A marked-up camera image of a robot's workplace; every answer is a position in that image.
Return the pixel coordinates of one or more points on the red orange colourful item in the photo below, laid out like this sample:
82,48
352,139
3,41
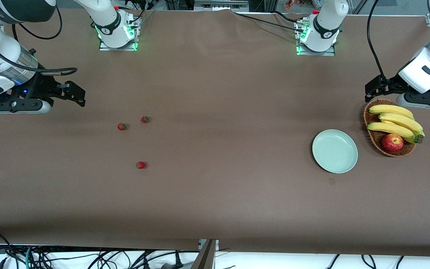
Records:
291,3

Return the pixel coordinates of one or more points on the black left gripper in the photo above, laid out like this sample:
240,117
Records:
391,86

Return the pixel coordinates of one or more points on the red strawberry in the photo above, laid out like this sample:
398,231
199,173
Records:
145,119
141,164
121,126

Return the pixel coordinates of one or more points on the light green round plate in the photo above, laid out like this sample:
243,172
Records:
334,151

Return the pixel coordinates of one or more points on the black power plug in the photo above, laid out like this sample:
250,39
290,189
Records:
178,261

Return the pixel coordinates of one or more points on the aluminium profile beam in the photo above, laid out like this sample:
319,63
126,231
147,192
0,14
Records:
207,257

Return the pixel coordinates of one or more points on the brown wicker basket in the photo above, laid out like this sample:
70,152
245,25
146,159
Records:
372,136

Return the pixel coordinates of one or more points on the brown table cover sheet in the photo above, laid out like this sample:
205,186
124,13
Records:
215,194

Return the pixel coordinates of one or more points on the red apple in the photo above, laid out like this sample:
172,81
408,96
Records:
392,142

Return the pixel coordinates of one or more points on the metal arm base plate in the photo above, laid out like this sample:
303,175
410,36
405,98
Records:
327,53
106,47

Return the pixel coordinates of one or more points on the grey metal box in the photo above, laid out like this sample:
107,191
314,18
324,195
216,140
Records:
220,5

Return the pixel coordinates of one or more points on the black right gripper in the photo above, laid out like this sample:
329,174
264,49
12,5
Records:
39,87

